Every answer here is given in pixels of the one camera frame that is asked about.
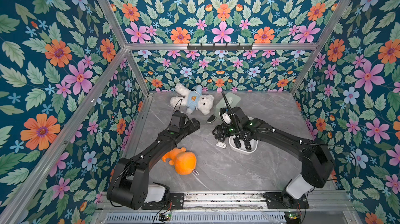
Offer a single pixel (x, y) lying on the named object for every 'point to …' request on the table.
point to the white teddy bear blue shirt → (193, 99)
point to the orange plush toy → (185, 162)
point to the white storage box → (242, 149)
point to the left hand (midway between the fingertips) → (197, 123)
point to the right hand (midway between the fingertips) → (219, 129)
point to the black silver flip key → (211, 119)
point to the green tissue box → (233, 100)
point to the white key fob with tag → (222, 145)
